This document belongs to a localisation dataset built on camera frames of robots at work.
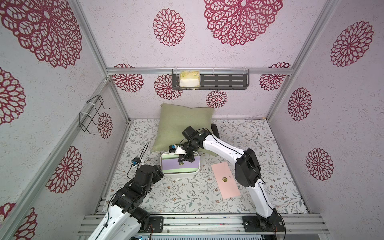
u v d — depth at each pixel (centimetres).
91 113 78
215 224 75
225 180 89
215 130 110
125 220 48
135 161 66
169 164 88
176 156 85
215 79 94
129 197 51
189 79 90
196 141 67
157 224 73
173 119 102
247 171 58
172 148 74
